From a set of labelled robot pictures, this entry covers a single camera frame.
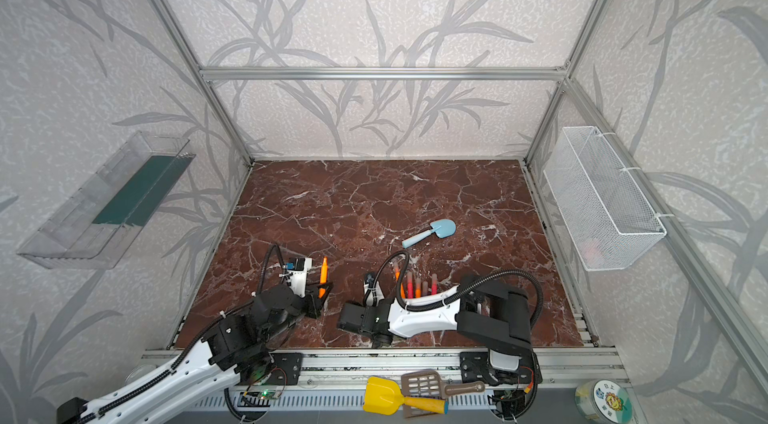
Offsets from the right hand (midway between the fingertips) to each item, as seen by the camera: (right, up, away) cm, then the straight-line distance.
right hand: (371, 305), depth 84 cm
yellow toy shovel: (+5, -16, -14) cm, 22 cm away
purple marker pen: (+16, +4, +2) cm, 16 cm away
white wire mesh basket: (+51, +27, -24) cm, 63 cm away
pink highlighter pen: (+18, +5, +2) cm, 19 cm away
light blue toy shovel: (+23, +20, +16) cm, 34 cm away
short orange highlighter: (-11, +11, -8) cm, 18 cm away
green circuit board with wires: (-23, -15, -14) cm, 31 cm away
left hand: (-8, +10, -6) cm, 14 cm away
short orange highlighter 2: (+7, +7, +4) cm, 11 cm away
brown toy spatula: (+15, -14, -12) cm, 24 cm away
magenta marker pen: (+11, +5, +3) cm, 13 cm away
